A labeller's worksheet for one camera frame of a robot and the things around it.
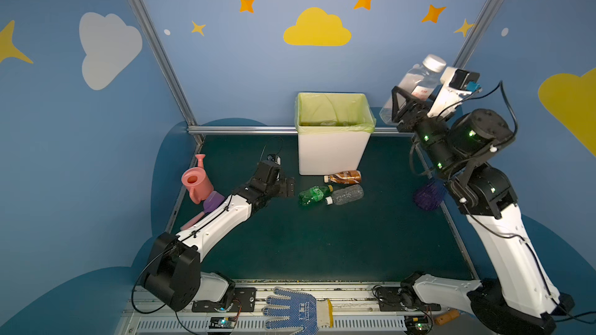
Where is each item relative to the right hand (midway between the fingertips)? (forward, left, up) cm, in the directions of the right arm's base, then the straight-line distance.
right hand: (404, 89), depth 51 cm
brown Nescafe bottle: (+14, +4, -54) cm, 56 cm away
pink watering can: (+3, +65, -46) cm, 79 cm away
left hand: (+2, +29, -42) cm, 51 cm away
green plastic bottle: (+5, +18, -55) cm, 58 cm away
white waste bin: (+18, +12, -43) cm, 48 cm away
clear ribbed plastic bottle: (+5, +5, -53) cm, 54 cm away
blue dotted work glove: (-37, +20, -57) cm, 71 cm away
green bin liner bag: (+36, +13, -35) cm, 52 cm away
